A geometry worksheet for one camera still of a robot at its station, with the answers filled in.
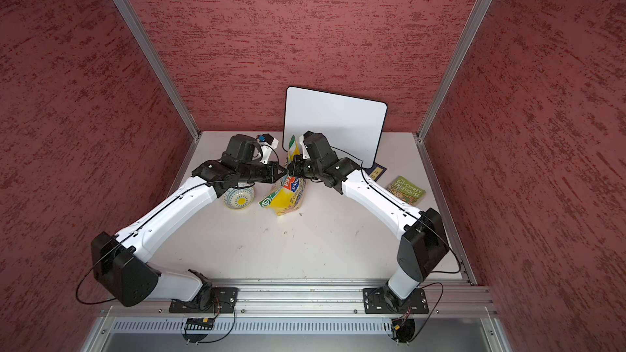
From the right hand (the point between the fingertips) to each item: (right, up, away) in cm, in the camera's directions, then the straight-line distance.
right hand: (287, 171), depth 78 cm
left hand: (-1, -1, -2) cm, 2 cm away
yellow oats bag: (0, -8, +2) cm, 9 cm away
